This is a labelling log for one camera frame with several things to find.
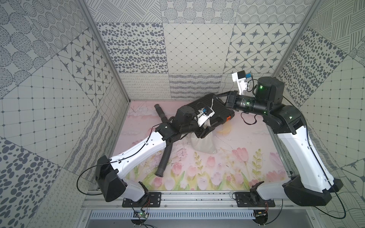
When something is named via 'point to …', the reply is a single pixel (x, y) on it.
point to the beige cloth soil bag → (206, 144)
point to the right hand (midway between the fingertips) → (212, 99)
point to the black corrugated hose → (159, 173)
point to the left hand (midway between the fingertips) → (209, 117)
